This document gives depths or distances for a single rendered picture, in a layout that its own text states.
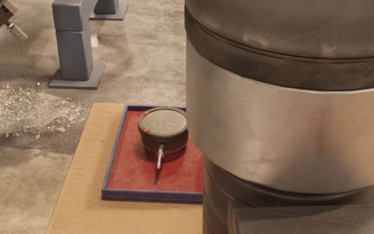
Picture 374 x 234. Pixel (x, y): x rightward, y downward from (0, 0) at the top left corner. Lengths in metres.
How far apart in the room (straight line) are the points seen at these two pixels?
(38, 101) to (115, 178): 1.07
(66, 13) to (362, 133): 1.47
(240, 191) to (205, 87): 0.04
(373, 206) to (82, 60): 1.51
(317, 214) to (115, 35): 1.82
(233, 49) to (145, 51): 1.71
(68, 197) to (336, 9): 0.47
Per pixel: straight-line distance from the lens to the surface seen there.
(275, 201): 0.22
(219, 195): 0.23
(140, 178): 0.61
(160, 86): 1.69
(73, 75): 1.72
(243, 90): 0.18
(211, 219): 0.25
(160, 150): 0.60
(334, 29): 0.17
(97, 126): 0.70
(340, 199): 0.22
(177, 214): 0.57
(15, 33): 1.46
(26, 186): 1.37
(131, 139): 0.66
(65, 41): 1.68
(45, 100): 1.67
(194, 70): 0.20
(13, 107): 1.65
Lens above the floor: 0.86
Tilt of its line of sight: 34 degrees down
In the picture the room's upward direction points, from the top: straight up
